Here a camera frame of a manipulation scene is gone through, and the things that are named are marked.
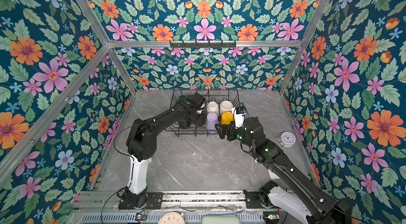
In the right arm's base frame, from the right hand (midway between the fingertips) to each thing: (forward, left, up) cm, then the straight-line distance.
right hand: (223, 123), depth 72 cm
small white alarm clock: (+3, -38, -22) cm, 44 cm away
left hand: (+15, +12, -15) cm, 24 cm away
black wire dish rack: (+42, -1, -25) cm, 48 cm away
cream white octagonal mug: (+20, +5, -11) cm, 23 cm away
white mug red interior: (+24, -3, -16) cm, 29 cm away
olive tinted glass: (+12, +12, -8) cm, 19 cm away
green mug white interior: (+28, +24, -12) cm, 39 cm away
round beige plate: (-34, +23, -23) cm, 47 cm away
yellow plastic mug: (+13, -3, -13) cm, 19 cm away
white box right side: (-16, -26, -26) cm, 40 cm away
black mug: (+13, +23, -20) cm, 33 cm away
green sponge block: (-35, +2, -23) cm, 42 cm away
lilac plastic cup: (+9, +5, -11) cm, 15 cm away
